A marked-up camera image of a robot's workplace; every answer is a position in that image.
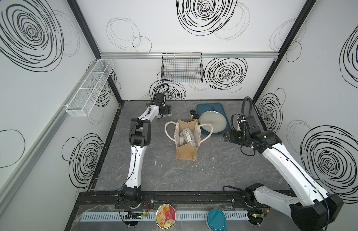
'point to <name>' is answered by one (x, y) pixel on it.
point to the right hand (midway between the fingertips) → (231, 137)
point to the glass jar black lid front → (196, 116)
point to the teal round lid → (216, 220)
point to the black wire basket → (182, 68)
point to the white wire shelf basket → (81, 104)
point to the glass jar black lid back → (191, 113)
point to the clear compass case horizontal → (187, 137)
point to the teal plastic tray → (202, 108)
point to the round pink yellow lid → (166, 216)
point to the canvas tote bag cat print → (173, 131)
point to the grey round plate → (217, 120)
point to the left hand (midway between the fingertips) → (164, 110)
